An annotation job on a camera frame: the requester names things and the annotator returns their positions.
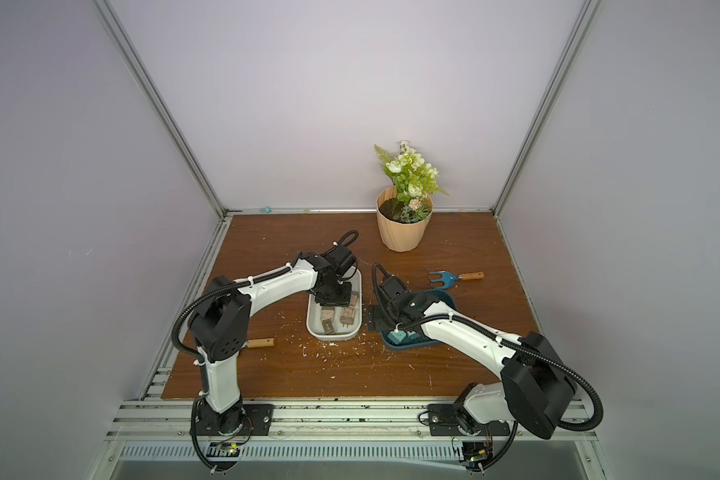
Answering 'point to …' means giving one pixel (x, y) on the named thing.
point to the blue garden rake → (449, 279)
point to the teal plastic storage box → (415, 337)
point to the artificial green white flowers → (414, 179)
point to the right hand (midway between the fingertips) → (378, 318)
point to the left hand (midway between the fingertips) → (351, 302)
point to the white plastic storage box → (336, 323)
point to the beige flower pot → (401, 237)
